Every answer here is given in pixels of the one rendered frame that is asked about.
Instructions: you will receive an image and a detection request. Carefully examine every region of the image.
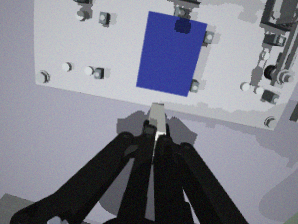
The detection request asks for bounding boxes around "toggle clamp with red handle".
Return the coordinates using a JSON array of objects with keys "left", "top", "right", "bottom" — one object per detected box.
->
[
  {"left": 181, "top": 0, "right": 202, "bottom": 5},
  {"left": 261, "top": 0, "right": 298, "bottom": 89}
]

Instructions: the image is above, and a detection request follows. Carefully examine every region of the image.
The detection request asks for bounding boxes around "blue rectangular plate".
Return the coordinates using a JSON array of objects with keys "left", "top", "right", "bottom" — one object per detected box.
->
[{"left": 136, "top": 11, "right": 207, "bottom": 97}]

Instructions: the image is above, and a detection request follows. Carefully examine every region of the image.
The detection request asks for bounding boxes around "white fixture plate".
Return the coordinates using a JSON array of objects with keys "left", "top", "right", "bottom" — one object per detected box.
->
[{"left": 34, "top": 0, "right": 298, "bottom": 131}]

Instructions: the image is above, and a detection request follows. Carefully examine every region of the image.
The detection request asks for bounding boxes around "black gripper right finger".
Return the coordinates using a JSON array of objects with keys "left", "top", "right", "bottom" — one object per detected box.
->
[{"left": 152, "top": 105, "right": 249, "bottom": 224}]

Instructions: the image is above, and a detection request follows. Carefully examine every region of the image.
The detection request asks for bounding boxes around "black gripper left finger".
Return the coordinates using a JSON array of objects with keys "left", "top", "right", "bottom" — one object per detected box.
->
[{"left": 10, "top": 103, "right": 158, "bottom": 224}]

